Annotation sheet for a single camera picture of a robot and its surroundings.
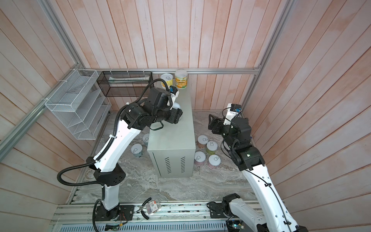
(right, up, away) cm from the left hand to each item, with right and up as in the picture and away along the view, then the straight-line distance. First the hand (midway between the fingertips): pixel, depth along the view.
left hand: (174, 113), depth 67 cm
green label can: (+23, -20, +26) cm, 40 cm away
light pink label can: (+14, -26, +19) cm, 35 cm away
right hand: (+19, -1, -1) cm, 19 cm away
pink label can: (+23, -28, +19) cm, 41 cm away
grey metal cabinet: (0, -15, -8) cm, 17 cm away
